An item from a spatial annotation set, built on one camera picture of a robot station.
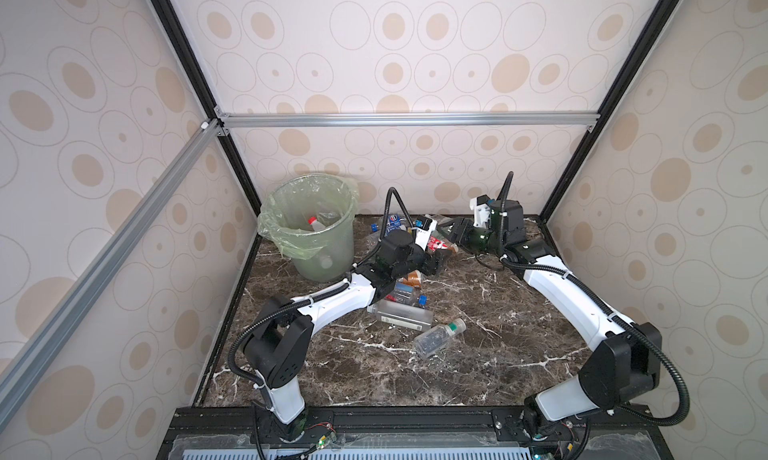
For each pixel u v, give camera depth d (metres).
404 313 0.92
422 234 0.71
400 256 0.64
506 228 0.60
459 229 0.71
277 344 0.45
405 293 0.95
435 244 0.77
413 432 0.73
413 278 0.95
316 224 1.03
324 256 0.94
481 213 0.73
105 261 0.55
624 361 0.42
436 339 0.88
